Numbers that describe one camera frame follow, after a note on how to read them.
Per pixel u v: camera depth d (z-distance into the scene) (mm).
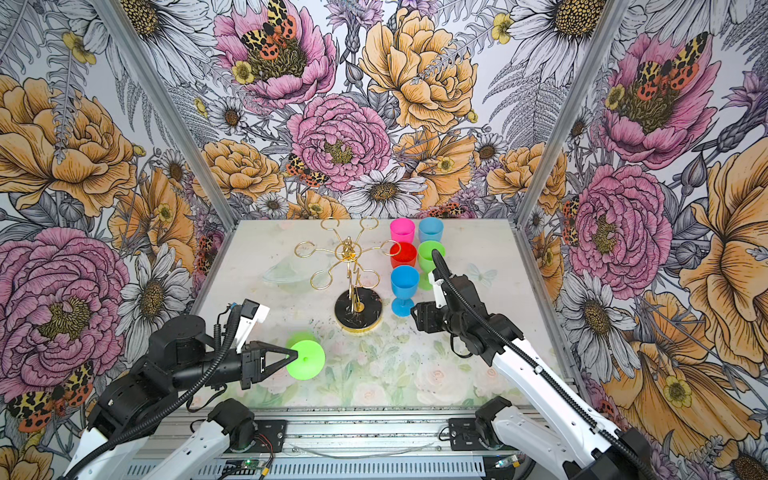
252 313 547
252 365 514
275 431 746
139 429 389
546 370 462
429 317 674
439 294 646
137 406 411
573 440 406
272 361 580
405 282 885
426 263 917
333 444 742
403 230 1013
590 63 798
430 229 1041
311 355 597
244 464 710
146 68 799
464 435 739
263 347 549
